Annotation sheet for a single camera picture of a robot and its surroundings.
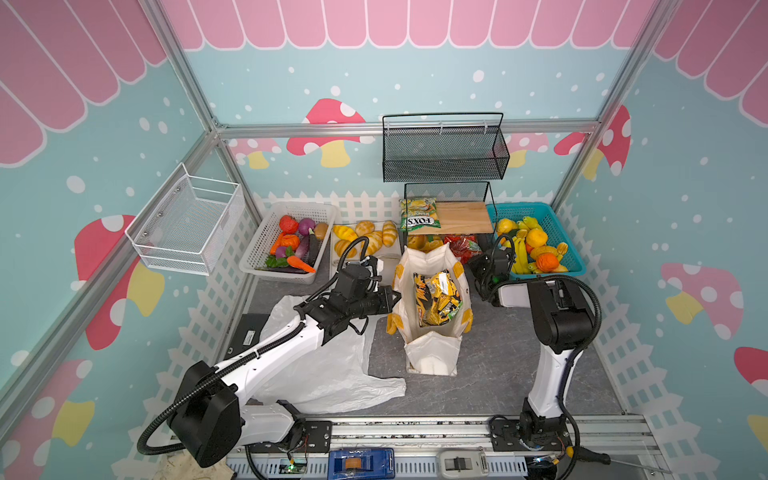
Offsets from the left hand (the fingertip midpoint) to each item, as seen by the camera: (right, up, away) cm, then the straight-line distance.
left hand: (400, 302), depth 79 cm
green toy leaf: (-44, +10, +27) cm, 53 cm away
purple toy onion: (-35, +24, +34) cm, 55 cm away
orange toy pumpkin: (-40, +18, +30) cm, 53 cm away
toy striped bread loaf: (-9, +17, +33) cm, 38 cm away
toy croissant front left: (-21, +16, +30) cm, 40 cm away
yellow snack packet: (+8, +17, +27) cm, 33 cm away
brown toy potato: (-29, +22, +33) cm, 50 cm away
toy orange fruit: (+48, +10, +18) cm, 53 cm away
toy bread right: (-3, +21, +36) cm, 42 cm away
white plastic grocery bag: (-20, -22, +4) cm, 30 cm away
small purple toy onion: (-41, +14, +25) cm, 50 cm away
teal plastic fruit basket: (+58, +23, +30) cm, 69 cm away
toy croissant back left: (-21, +21, +37) cm, 47 cm away
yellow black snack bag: (+10, +1, 0) cm, 10 cm away
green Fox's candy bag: (+7, +27, +19) cm, 33 cm away
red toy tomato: (-42, +24, +34) cm, 59 cm away
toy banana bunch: (+43, +9, +26) cm, 51 cm away
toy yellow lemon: (+47, +18, +24) cm, 56 cm away
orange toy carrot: (-33, +10, +20) cm, 40 cm away
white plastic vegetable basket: (-50, +14, +27) cm, 59 cm away
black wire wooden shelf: (+23, +38, +30) cm, 53 cm away
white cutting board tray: (-4, +11, +27) cm, 30 cm away
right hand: (+25, +14, +24) cm, 37 cm away
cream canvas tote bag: (+8, -12, -3) cm, 14 cm away
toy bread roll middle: (-13, +23, +37) cm, 46 cm away
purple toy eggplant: (-35, +15, +29) cm, 48 cm away
